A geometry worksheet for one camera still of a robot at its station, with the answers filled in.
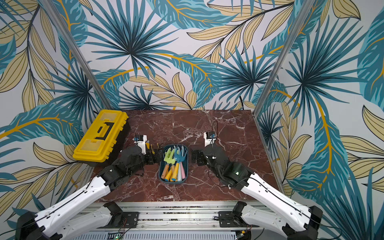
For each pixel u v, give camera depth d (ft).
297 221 1.28
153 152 2.21
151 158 2.18
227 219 2.39
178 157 2.84
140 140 2.15
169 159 2.88
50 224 1.30
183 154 2.95
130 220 2.40
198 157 1.98
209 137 1.92
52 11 2.25
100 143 2.67
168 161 2.84
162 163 2.89
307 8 2.26
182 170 2.79
